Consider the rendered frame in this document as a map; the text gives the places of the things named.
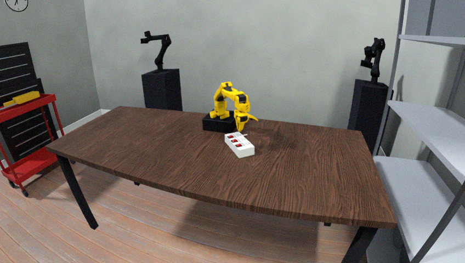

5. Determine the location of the white power strip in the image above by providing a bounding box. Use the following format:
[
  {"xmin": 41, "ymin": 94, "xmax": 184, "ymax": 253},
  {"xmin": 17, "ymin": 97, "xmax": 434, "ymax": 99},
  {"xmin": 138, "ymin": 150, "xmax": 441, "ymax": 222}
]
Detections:
[{"xmin": 225, "ymin": 132, "xmax": 254, "ymax": 158}]

